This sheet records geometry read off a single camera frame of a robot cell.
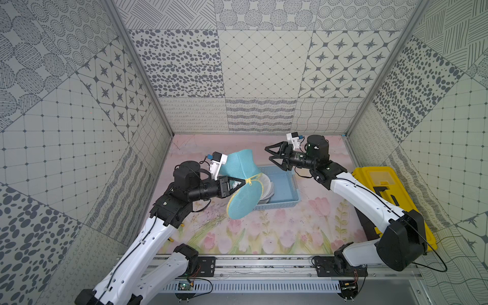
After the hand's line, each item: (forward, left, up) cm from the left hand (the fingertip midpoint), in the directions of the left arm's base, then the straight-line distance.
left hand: (244, 178), depth 62 cm
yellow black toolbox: (+11, -60, -17) cm, 63 cm away
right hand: (+14, -9, -4) cm, 17 cm away
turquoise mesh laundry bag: (-4, 0, -8) cm, 9 cm away
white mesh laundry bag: (+12, -10, -27) cm, 32 cm away
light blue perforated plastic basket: (+13, -20, -34) cm, 41 cm away
